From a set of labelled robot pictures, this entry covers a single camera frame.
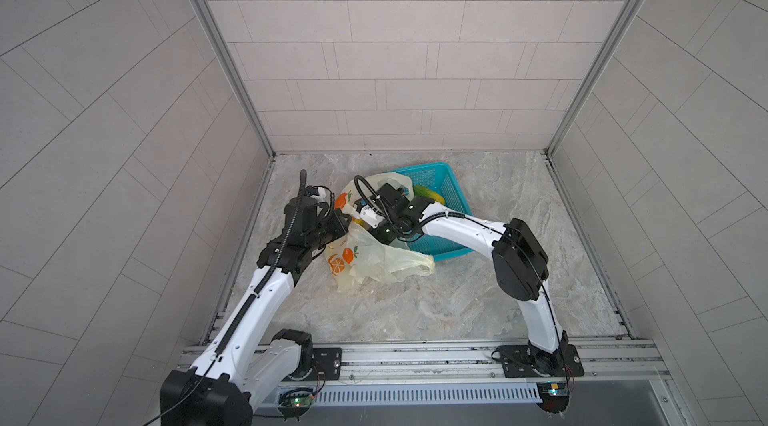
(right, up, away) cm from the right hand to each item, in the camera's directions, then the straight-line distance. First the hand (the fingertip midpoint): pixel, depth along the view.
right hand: (364, 245), depth 83 cm
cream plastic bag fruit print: (0, 0, -11) cm, 11 cm away
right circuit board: (+45, -31, -15) cm, 57 cm away
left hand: (-1, +10, -6) cm, 12 cm away
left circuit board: (-13, -30, -19) cm, 38 cm away
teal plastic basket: (+24, +18, +18) cm, 35 cm away
